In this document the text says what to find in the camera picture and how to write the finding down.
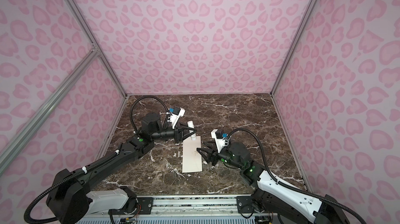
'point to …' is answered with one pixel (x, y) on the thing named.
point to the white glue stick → (190, 124)
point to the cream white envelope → (191, 158)
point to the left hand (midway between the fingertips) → (196, 129)
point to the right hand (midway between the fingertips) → (201, 147)
